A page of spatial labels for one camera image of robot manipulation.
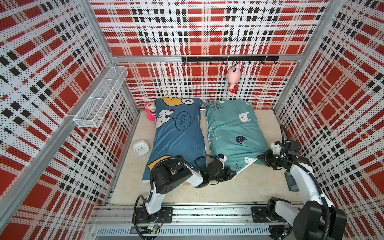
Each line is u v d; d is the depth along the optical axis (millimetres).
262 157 802
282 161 600
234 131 994
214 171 698
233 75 915
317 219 389
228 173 768
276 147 779
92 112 901
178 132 888
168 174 513
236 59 887
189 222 736
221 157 837
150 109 1138
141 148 932
